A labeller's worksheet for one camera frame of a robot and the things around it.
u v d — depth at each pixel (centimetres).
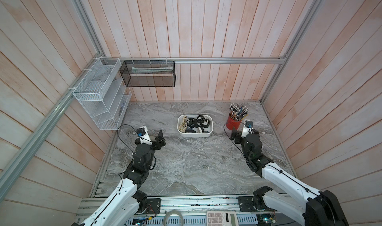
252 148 61
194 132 98
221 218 69
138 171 58
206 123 101
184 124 101
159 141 71
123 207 57
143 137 64
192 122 103
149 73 104
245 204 73
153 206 73
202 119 103
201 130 98
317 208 40
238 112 90
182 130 98
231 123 98
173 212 72
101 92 67
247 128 69
